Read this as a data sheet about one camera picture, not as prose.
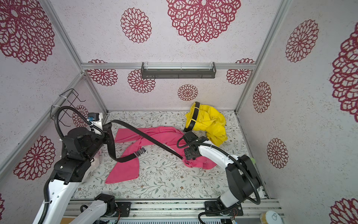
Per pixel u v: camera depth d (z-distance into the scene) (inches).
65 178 17.0
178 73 36.1
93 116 20.3
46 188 15.8
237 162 17.5
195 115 40.5
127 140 39.1
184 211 29.3
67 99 31.1
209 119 41.4
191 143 24.9
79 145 17.2
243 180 17.2
